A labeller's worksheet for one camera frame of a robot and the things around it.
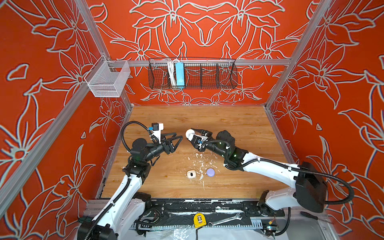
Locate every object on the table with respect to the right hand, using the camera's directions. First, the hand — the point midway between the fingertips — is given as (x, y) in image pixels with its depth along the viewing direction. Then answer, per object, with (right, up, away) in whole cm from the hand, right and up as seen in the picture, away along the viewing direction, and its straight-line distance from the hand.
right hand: (189, 131), depth 70 cm
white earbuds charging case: (0, -1, 0) cm, 1 cm away
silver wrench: (+23, -42, +1) cm, 48 cm away
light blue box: (-6, +32, +19) cm, 38 cm away
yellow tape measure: (+5, -42, -2) cm, 42 cm away
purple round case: (+12, -25, +14) cm, 31 cm away
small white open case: (+1, -26, +13) cm, 29 cm away
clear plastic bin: (-53, +32, +24) cm, 67 cm away
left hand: (-5, -2, -1) cm, 5 cm away
